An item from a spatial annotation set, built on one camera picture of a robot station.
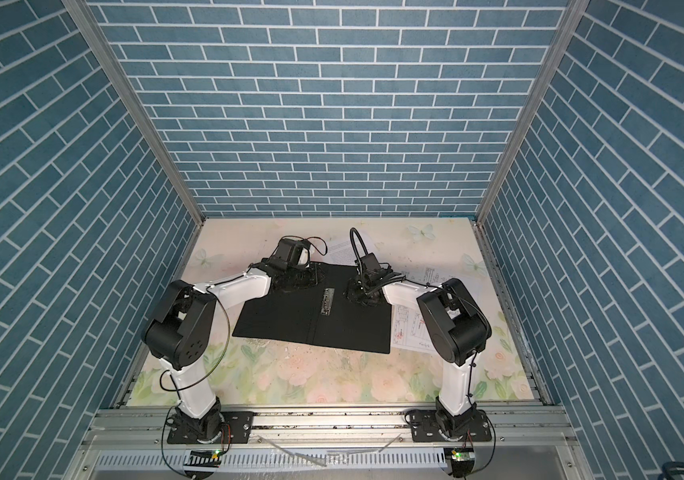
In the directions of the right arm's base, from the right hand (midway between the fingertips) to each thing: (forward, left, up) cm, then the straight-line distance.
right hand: (345, 292), depth 97 cm
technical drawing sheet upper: (+11, -28, -4) cm, 30 cm away
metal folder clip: (-2, +6, -2) cm, 7 cm away
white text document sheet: (+20, +3, -3) cm, 20 cm away
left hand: (+2, +6, +5) cm, 8 cm away
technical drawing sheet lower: (-10, -21, -3) cm, 24 cm away
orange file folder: (-8, +7, -2) cm, 11 cm away
